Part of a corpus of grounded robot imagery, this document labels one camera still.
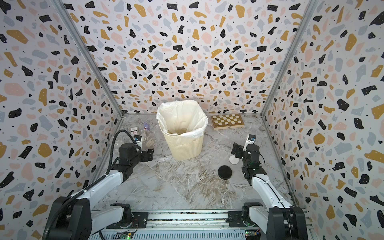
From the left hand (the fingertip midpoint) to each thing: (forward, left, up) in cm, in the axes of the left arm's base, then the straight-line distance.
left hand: (147, 148), depth 88 cm
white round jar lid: (-3, -52, -11) cm, 54 cm away
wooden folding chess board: (+29, -52, -9) cm, 60 cm away
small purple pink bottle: (+23, +7, -6) cm, 25 cm away
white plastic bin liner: (+17, -21, +8) cm, 28 cm away
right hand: (0, -56, +3) cm, 56 cm away
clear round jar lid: (+3, -47, -12) cm, 48 cm away
